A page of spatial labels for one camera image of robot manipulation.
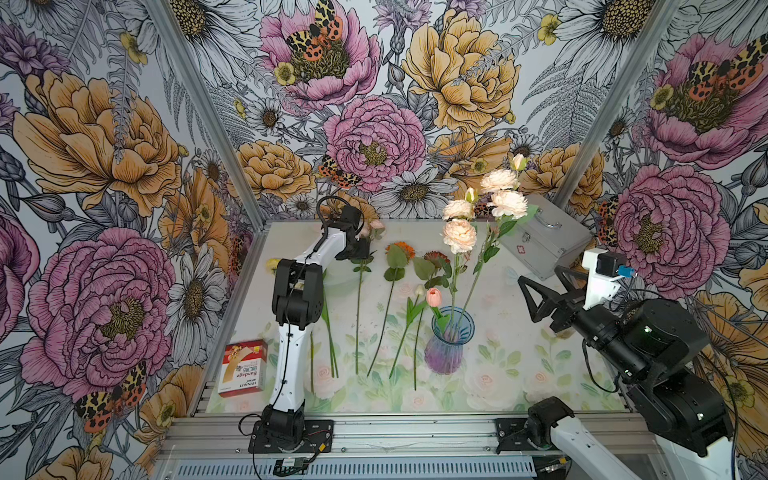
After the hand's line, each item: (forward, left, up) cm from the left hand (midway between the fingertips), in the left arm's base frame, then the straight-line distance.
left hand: (356, 260), depth 105 cm
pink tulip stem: (-32, -21, +27) cm, 47 cm away
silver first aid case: (+2, -65, +9) cm, 65 cm away
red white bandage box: (-36, +28, 0) cm, 46 cm away
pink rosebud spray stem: (+13, -6, +2) cm, 15 cm away
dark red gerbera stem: (-30, -20, -4) cm, 36 cm away
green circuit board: (-58, +13, -6) cm, 59 cm away
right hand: (-34, -38, +36) cm, 62 cm away
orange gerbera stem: (+1, -14, +2) cm, 14 cm away
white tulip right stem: (-19, -18, -2) cm, 26 cm away
